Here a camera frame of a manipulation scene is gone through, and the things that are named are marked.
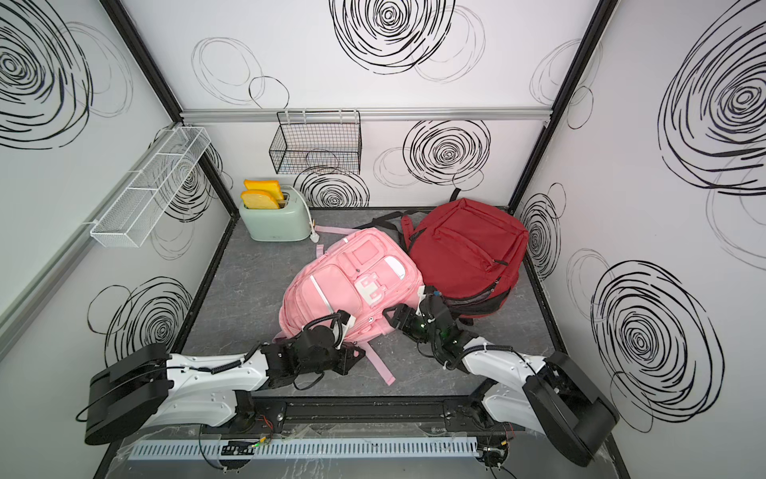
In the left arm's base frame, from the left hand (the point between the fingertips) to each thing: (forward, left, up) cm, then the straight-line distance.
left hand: (366, 357), depth 78 cm
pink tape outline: (+25, +2, +1) cm, 25 cm away
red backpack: (+32, -31, +4) cm, 45 cm away
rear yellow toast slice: (+48, +34, +16) cm, 61 cm away
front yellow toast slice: (+44, +38, +15) cm, 60 cm away
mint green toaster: (+47, +31, +1) cm, 56 cm away
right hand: (+10, -5, +3) cm, 12 cm away
